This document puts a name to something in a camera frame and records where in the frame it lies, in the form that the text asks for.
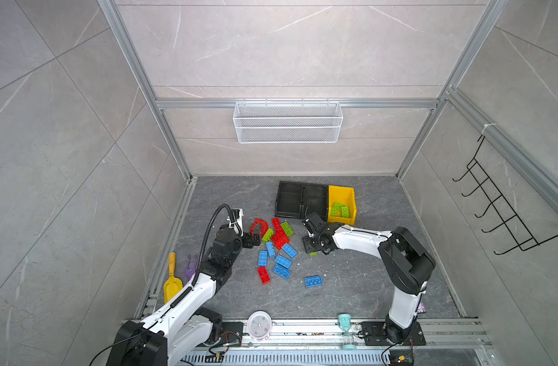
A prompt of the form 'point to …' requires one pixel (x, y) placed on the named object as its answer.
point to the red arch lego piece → (264, 226)
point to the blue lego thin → (270, 249)
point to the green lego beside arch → (267, 235)
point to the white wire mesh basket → (287, 122)
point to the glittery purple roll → (421, 309)
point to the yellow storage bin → (344, 196)
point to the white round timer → (259, 325)
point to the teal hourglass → (344, 321)
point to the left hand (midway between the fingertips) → (247, 218)
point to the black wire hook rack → (526, 239)
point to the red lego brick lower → (263, 274)
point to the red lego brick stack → (278, 236)
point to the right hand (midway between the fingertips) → (309, 242)
